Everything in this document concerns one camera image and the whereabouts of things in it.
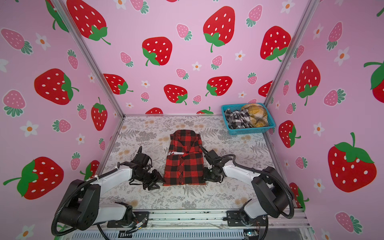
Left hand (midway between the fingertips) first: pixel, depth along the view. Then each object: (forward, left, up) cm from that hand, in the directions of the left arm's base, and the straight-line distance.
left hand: (164, 182), depth 84 cm
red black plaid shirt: (+12, -11, +1) cm, 16 cm away
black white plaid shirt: (+44, -48, +8) cm, 66 cm away
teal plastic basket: (+36, -50, +4) cm, 62 cm away
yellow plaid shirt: (+47, -63, +9) cm, 79 cm away
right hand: (+3, -22, -1) cm, 23 cm away
